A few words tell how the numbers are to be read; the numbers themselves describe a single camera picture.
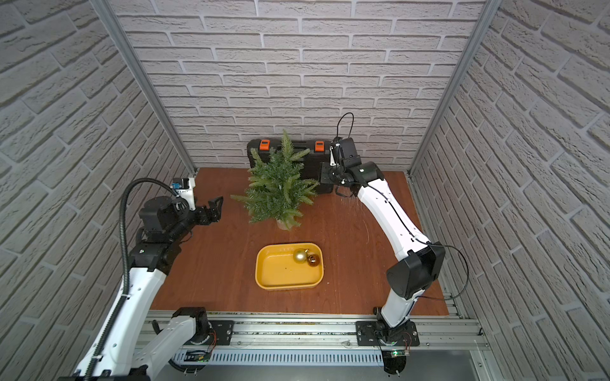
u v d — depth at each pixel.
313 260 0.86
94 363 0.37
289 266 0.87
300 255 0.87
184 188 0.59
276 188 0.82
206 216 0.63
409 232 0.46
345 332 0.76
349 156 0.58
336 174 0.66
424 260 0.45
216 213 0.65
